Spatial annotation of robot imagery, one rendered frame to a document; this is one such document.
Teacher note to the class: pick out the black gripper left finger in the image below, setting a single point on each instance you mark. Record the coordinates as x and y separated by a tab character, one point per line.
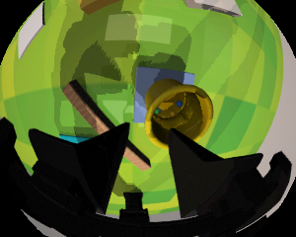
94	162

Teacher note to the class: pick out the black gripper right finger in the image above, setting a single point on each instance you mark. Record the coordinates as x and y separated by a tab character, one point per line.
199	173

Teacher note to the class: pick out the brown flat bar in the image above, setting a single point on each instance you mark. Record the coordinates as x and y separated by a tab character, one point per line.
98	121

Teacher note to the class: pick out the large white flat block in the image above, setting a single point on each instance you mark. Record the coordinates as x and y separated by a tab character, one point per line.
228	7

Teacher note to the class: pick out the white flat rectangular slab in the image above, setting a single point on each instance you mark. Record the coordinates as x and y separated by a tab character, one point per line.
30	30

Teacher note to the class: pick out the yellow flat block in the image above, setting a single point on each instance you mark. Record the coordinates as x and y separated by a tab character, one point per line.
90	6

